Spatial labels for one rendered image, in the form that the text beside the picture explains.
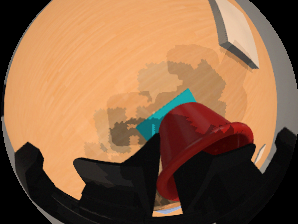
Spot dark red cup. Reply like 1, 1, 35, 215
157, 101, 254, 201

